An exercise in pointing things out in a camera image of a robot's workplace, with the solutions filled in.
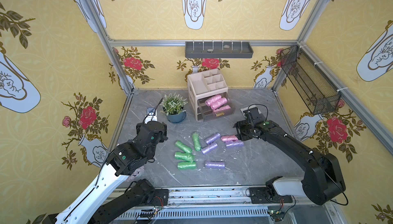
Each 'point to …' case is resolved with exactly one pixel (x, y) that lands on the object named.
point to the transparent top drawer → (209, 114)
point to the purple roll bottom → (214, 164)
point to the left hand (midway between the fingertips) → (158, 123)
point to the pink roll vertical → (225, 107)
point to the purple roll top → (213, 138)
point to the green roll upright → (196, 139)
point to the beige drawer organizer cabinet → (208, 94)
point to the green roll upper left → (183, 147)
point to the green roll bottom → (187, 165)
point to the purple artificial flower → (135, 173)
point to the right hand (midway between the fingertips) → (231, 129)
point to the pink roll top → (228, 137)
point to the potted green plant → (173, 106)
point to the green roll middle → (184, 156)
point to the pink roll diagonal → (220, 102)
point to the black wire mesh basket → (318, 92)
